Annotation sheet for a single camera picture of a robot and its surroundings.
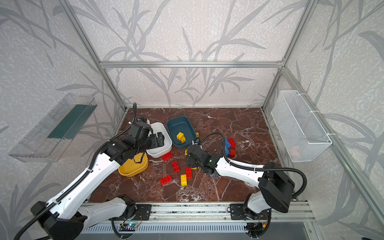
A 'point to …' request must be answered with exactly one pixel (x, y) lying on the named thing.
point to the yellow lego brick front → (183, 180)
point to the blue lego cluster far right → (227, 144)
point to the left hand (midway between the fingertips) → (159, 134)
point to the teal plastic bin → (183, 124)
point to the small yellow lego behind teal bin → (197, 134)
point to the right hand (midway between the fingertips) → (193, 152)
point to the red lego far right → (232, 142)
